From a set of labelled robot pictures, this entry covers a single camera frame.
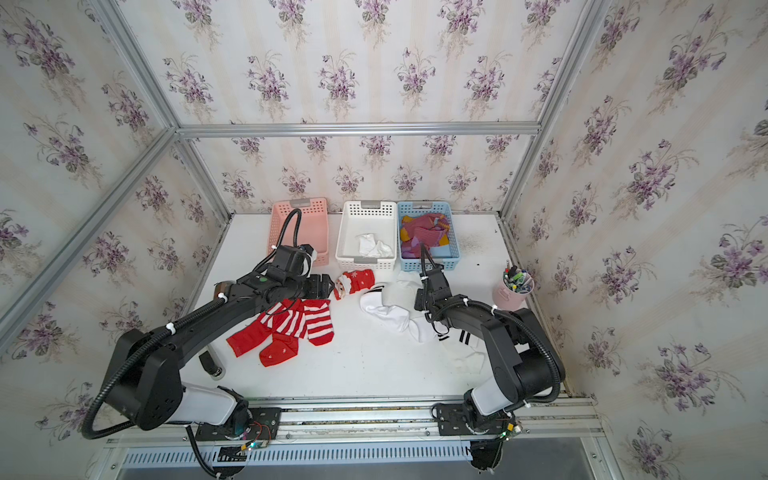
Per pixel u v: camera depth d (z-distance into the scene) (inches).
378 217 46.7
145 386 16.1
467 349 33.7
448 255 42.5
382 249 42.2
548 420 29.6
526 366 17.8
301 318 35.4
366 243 42.3
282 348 33.1
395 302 37.0
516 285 34.0
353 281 38.7
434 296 28.7
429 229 43.5
